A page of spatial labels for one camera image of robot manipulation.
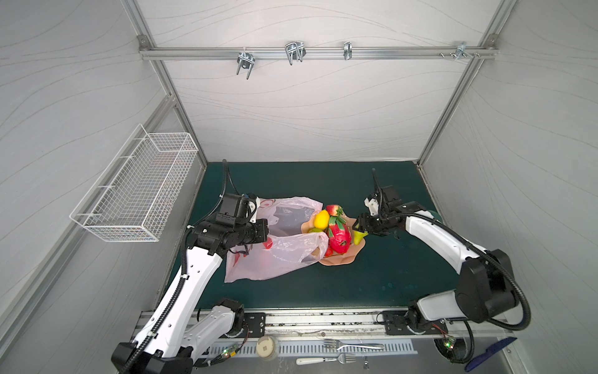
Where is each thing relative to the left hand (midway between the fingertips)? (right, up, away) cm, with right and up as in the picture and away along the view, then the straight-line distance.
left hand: (271, 226), depth 73 cm
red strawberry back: (+22, +3, +16) cm, 27 cm away
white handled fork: (+22, -39, -4) cm, 45 cm away
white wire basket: (-41, +9, -5) cm, 42 cm away
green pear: (+30, -6, +10) cm, 33 cm away
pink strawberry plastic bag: (+5, -6, -3) cm, 9 cm away
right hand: (+33, -1, +13) cm, 36 cm away
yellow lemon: (+17, -1, +16) cm, 24 cm away
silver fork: (+19, -35, -3) cm, 40 cm away
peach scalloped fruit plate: (+25, -14, +11) cm, 31 cm away
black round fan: (+58, -39, -1) cm, 70 cm away
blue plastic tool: (+67, -37, -4) cm, 77 cm away
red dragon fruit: (+24, -5, +11) cm, 27 cm away
